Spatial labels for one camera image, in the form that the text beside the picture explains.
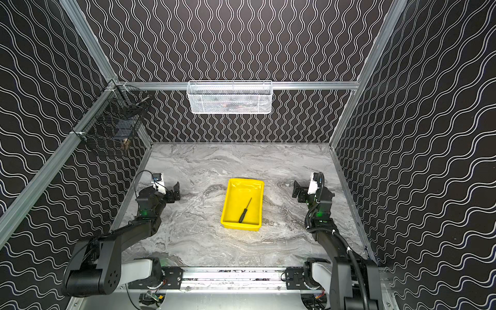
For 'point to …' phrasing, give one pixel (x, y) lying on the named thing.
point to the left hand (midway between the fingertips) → (173, 181)
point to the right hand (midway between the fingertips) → (307, 181)
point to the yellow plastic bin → (237, 196)
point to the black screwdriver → (245, 212)
